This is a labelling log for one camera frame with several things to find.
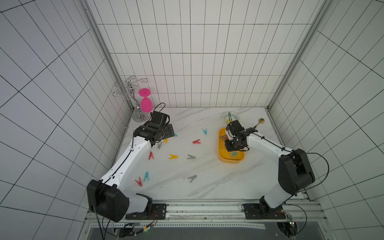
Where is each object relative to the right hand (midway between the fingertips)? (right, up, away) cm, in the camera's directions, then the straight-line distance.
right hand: (223, 147), depth 91 cm
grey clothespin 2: (-20, -7, +2) cm, 21 cm away
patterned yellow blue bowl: (+12, +19, +20) cm, 30 cm away
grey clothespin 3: (+2, +5, +11) cm, 12 cm away
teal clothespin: (-46, -16, -5) cm, 49 cm away
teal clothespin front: (+7, -5, +2) cm, 9 cm away
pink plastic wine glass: (-50, +28, +7) cm, 58 cm away
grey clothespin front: (-19, -16, -7) cm, 26 cm away
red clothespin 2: (-46, -5, +2) cm, 46 cm away
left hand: (-36, +8, -10) cm, 38 cm away
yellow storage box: (+3, -7, +1) cm, 7 cm away
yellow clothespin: (-37, +3, +10) cm, 39 cm away
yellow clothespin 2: (-32, -7, +2) cm, 32 cm away
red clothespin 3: (-49, -19, -7) cm, 53 cm away
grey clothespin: (-42, 0, +7) cm, 42 cm away
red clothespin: (-16, +2, +9) cm, 18 cm away
